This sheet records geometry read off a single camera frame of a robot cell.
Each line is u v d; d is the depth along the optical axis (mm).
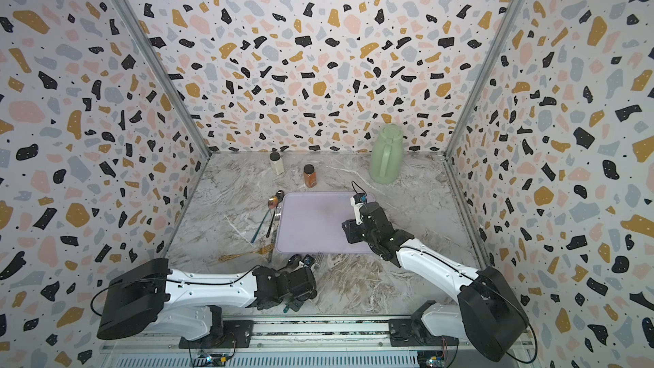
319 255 890
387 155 948
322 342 732
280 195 1059
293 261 856
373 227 643
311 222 978
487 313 416
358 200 760
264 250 900
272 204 1028
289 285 623
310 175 1038
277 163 1084
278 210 1004
